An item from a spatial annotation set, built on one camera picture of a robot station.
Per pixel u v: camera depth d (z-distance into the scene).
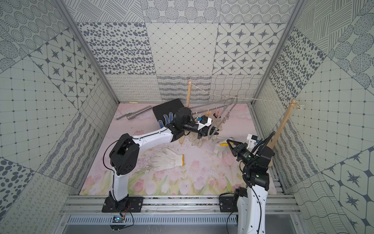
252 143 0.69
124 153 0.50
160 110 1.11
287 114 0.66
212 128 0.65
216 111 0.84
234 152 0.66
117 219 0.72
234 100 0.82
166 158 0.90
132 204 0.73
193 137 0.99
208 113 0.84
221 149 0.84
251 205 0.47
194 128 0.70
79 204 0.75
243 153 0.64
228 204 0.73
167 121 1.01
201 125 0.65
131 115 1.08
